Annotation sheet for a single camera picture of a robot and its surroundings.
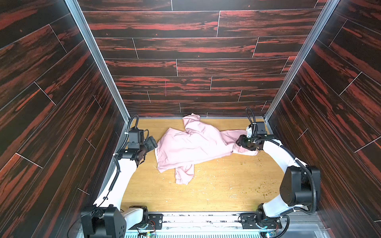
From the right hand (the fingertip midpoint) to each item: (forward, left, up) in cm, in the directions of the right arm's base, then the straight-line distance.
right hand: (243, 141), depth 91 cm
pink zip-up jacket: (-5, +39, -5) cm, 40 cm away
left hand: (-7, +55, +8) cm, 56 cm away
